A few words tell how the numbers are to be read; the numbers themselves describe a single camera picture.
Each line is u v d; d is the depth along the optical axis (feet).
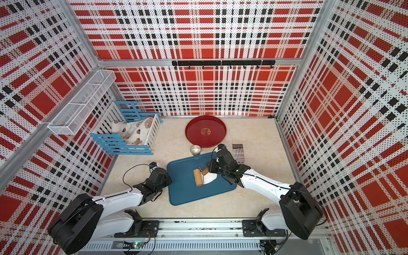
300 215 1.36
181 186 2.85
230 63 2.96
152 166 2.63
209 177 2.78
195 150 3.33
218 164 2.47
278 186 1.53
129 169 2.46
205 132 3.68
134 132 3.47
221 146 2.52
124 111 3.80
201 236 2.40
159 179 2.29
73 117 2.31
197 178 2.89
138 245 2.26
